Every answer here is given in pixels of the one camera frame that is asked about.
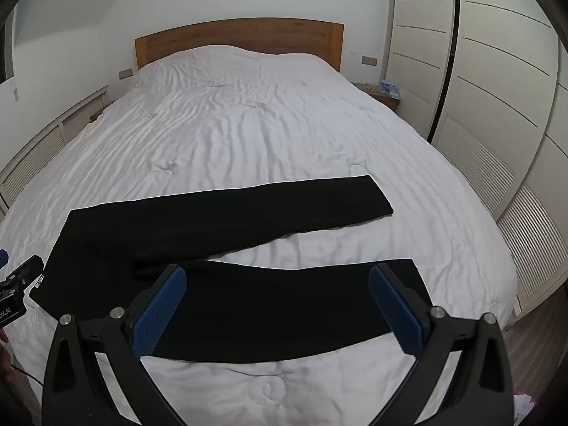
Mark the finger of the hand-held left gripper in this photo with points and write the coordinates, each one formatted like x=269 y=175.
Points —
x=3 y=259
x=24 y=273

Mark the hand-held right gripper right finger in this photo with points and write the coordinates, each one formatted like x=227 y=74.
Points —
x=395 y=310

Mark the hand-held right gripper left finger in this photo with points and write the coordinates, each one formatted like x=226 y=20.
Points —
x=159 y=310

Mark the black pants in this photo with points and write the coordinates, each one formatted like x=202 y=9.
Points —
x=230 y=230

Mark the white crumpled cloth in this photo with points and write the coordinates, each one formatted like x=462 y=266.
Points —
x=526 y=406

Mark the bed with white duvet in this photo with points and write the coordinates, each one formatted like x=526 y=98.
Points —
x=266 y=142

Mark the wooden nightstand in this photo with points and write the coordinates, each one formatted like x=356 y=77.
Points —
x=377 y=95

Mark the blue tissue packet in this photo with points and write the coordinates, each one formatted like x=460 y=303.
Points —
x=390 y=89

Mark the white wardrobe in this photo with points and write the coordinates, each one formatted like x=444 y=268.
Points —
x=488 y=75

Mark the wooden headboard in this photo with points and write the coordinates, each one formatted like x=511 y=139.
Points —
x=239 y=37

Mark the beige wall switch plate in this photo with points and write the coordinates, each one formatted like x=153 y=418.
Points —
x=126 y=73
x=369 y=60

